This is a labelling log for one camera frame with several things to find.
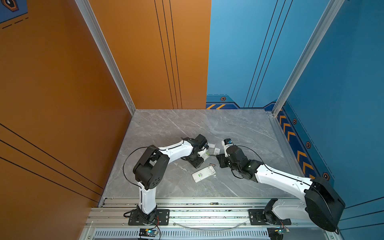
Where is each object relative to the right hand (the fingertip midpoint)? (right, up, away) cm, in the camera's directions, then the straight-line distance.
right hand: (216, 156), depth 85 cm
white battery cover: (-1, +4, +16) cm, 16 cm away
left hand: (-11, -5, +8) cm, 15 cm away
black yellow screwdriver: (-3, -1, +10) cm, 10 cm away
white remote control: (-6, -1, +9) cm, 11 cm away
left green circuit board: (-35, -33, -14) cm, 50 cm away
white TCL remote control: (-7, -11, +2) cm, 13 cm away
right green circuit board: (+27, -34, -14) cm, 46 cm away
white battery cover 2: (+2, +1, +12) cm, 12 cm away
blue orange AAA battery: (-2, -6, +7) cm, 10 cm away
